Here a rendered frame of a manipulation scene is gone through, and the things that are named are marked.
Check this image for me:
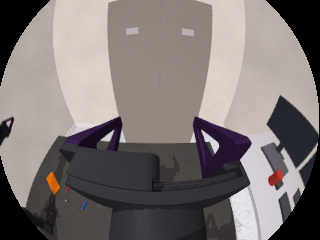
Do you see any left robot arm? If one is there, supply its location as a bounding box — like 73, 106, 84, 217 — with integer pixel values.
0, 126, 53, 235

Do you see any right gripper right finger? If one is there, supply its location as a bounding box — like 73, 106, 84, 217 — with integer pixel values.
193, 117, 252, 178

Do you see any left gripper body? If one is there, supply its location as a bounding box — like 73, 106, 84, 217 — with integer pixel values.
0, 122, 10, 145

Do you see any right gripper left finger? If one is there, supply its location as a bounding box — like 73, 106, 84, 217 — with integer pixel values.
64, 117, 122, 151

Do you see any orange flat bar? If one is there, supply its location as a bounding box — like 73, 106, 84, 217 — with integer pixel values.
46, 172, 60, 195

